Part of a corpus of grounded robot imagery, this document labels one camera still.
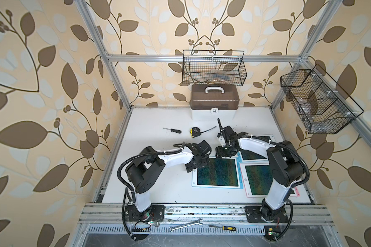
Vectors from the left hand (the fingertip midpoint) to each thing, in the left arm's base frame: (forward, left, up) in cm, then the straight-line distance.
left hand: (202, 165), depth 89 cm
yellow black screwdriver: (-30, -12, 0) cm, 33 cm away
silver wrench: (-31, +16, -2) cm, 35 cm away
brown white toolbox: (+34, -8, +19) cm, 40 cm away
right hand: (+8, -12, -2) cm, 14 cm away
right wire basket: (+16, -56, +34) cm, 67 cm away
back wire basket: (+51, -5, +33) cm, 61 cm away
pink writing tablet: (-8, -30, -1) cm, 31 cm away
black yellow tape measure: (+23, +4, +2) cm, 23 cm away
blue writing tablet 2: (+7, -28, -2) cm, 28 cm away
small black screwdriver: (+26, +19, -1) cm, 32 cm away
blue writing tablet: (-4, -10, -2) cm, 11 cm away
